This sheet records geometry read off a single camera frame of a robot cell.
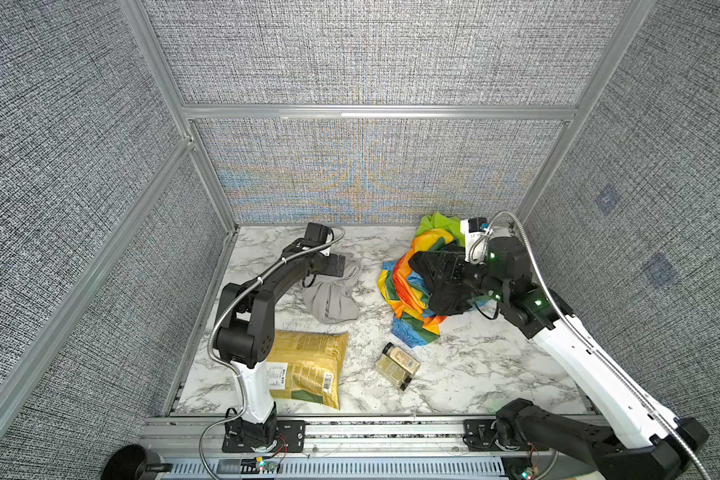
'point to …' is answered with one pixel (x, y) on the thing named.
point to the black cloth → (447, 293)
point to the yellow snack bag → (307, 366)
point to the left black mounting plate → (291, 438)
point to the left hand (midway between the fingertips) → (325, 263)
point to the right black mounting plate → (481, 435)
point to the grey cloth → (329, 295)
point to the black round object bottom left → (135, 462)
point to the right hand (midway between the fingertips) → (436, 253)
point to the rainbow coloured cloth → (404, 291)
